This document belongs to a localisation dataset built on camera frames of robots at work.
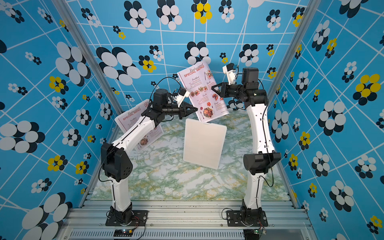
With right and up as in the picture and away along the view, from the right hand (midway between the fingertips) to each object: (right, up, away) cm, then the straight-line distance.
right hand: (215, 87), depth 73 cm
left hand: (-9, -10, +4) cm, 14 cm away
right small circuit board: (+20, -68, -5) cm, 71 cm away
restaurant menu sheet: (-49, -16, +9) cm, 52 cm away
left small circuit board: (-46, -72, -1) cm, 85 cm away
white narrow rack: (-49, -16, +9) cm, 52 cm away
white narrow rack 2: (-6, -29, +8) cm, 31 cm away
